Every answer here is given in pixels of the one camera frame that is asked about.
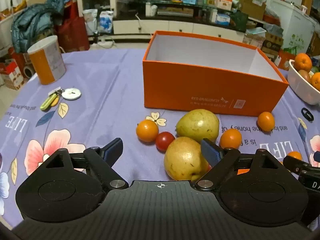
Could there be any orange and white canister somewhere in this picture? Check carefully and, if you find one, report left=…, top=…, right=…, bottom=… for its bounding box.
left=27, top=35, right=67, bottom=85

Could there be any white chest freezer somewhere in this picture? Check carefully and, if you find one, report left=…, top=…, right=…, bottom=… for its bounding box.
left=270, top=0, right=316, bottom=55

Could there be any black ring clip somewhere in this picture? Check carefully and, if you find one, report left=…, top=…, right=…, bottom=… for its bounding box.
left=301, top=107, right=314, bottom=123

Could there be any orange and white carton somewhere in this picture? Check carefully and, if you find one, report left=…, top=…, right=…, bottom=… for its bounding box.
left=215, top=0, right=233, bottom=10

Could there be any white plastic bag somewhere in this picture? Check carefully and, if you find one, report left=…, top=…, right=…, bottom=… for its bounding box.
left=82, top=9, right=98, bottom=33

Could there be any blue and white bag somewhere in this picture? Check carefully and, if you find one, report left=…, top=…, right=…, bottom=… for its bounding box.
left=99, top=11, right=115, bottom=33

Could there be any purple floral tablecloth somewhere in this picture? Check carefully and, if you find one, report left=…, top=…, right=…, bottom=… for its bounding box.
left=0, top=47, right=320, bottom=230

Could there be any orange mandarin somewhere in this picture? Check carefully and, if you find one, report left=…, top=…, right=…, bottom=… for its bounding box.
left=294, top=53, right=313, bottom=71
left=311, top=72, right=320, bottom=92

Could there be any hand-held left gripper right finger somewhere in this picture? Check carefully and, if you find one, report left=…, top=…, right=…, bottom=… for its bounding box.
left=194, top=138, right=282, bottom=192

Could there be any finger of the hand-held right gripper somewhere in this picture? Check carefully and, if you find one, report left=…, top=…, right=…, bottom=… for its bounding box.
left=310, top=151, right=320, bottom=167
left=283, top=156, right=320, bottom=175

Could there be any brown cardboard box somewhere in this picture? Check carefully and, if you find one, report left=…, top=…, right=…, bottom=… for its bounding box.
left=239, top=0, right=267, bottom=21

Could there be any brown round fruit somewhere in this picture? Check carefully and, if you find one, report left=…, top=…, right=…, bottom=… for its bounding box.
left=298, top=69, right=313, bottom=83

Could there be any white fruit bowl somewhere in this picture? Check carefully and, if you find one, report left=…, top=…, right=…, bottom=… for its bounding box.
left=287, top=59, right=320, bottom=105

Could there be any dark green bag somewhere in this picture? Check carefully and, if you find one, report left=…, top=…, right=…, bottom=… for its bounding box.
left=230, top=11, right=248, bottom=32

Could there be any red bag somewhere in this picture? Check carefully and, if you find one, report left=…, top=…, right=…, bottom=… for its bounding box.
left=54, top=2, right=90, bottom=53

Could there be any blue puffer jacket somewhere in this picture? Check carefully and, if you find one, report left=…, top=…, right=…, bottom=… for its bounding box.
left=11, top=0, right=64, bottom=53

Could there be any red cherry tomato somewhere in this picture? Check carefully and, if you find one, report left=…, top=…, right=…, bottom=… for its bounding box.
left=155, top=131, right=175, bottom=152

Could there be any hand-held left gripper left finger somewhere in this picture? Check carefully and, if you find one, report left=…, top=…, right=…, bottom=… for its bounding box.
left=44, top=137, right=130, bottom=190

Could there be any white round tag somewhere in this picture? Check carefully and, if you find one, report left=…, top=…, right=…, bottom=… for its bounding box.
left=61, top=87, right=82, bottom=101

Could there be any white television stand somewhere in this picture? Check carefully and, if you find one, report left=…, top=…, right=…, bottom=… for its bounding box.
left=112, top=0, right=245, bottom=43

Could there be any yellow-green pear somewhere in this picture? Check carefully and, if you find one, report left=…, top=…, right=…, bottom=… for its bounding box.
left=164, top=137, right=209, bottom=181
left=175, top=109, right=220, bottom=143

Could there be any orange cardboard box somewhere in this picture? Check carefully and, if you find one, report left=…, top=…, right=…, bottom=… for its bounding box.
left=142, top=31, right=290, bottom=117

